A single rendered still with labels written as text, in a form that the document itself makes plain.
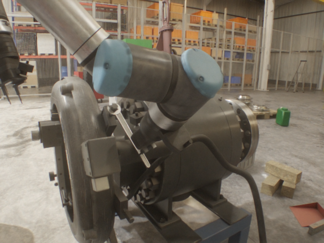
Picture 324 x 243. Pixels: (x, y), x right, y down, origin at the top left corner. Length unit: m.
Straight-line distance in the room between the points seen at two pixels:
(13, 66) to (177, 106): 0.53
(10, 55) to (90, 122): 0.31
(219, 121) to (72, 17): 0.88
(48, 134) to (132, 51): 0.69
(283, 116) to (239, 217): 3.55
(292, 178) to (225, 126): 1.14
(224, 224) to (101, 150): 0.84
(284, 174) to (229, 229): 1.05
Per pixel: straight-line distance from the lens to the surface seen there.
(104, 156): 0.64
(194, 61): 0.39
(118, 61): 0.34
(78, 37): 0.47
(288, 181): 2.21
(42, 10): 0.49
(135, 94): 0.36
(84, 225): 0.85
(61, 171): 1.13
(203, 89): 0.38
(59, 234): 1.65
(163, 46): 5.46
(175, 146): 0.49
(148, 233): 1.56
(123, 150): 0.67
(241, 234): 1.41
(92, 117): 0.77
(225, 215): 1.32
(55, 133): 0.98
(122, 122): 0.70
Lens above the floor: 1.03
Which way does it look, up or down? 14 degrees down
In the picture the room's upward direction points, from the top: 1 degrees clockwise
